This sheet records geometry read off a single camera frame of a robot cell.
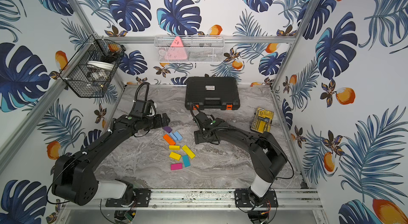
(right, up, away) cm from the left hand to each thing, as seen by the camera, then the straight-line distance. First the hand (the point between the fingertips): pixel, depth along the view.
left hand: (163, 119), depth 85 cm
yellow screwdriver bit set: (+58, -2, +14) cm, 60 cm away
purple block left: (-1, -7, +13) cm, 15 cm away
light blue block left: (+4, -11, +9) cm, 15 cm away
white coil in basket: (-30, +28, -5) cm, 41 cm away
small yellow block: (+5, -17, +6) cm, 19 cm away
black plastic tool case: (+27, +16, +25) cm, 40 cm away
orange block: (+1, -13, +9) cm, 16 cm away
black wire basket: (-32, +26, -7) cm, 42 cm away
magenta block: (+7, -26, +1) cm, 27 cm away
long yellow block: (+13, -19, +5) cm, 24 cm away
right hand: (+22, -11, +4) cm, 25 cm away
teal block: (+12, -23, +2) cm, 26 cm away
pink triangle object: (+7, +38, +5) cm, 39 cm away
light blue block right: (+6, -11, +10) cm, 16 cm away
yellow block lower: (+6, -21, +3) cm, 22 cm away
